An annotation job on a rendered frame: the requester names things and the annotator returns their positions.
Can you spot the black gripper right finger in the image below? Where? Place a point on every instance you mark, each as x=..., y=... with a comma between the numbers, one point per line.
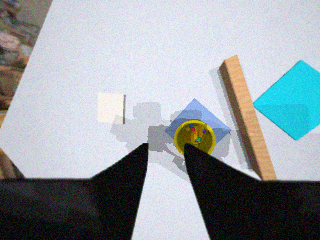
x=237, y=206

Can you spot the tan wooden bar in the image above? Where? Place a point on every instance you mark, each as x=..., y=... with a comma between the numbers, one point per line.
x=246, y=119

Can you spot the yellow cup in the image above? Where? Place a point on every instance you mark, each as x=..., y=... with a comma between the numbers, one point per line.
x=182, y=136

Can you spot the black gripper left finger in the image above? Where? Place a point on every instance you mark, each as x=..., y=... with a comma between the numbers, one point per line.
x=105, y=205

